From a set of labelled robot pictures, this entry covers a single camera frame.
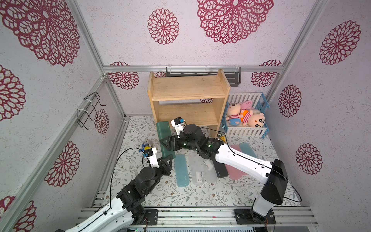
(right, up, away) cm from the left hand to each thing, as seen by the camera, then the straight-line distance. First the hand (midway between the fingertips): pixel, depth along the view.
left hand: (171, 156), depth 72 cm
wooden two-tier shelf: (+16, +37, +44) cm, 60 cm away
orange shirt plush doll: (+54, +20, +28) cm, 64 cm away
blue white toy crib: (+48, +12, +30) cm, 58 cm away
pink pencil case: (+44, +1, +29) cm, 53 cm away
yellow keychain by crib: (+35, +7, +30) cm, 47 cm away
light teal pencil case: (+49, +1, +27) cm, 56 cm away
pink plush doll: (+42, +23, +31) cm, 57 cm away
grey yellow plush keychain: (-17, +4, +25) cm, 31 cm away
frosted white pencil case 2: (+22, -12, +17) cm, 31 cm away
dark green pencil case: (-3, +13, -4) cm, 14 cm away
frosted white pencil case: (+15, -11, +20) cm, 27 cm away
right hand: (-1, +9, +1) cm, 9 cm away
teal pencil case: (+5, -14, +18) cm, 23 cm away
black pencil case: (+28, -10, +13) cm, 33 cm away
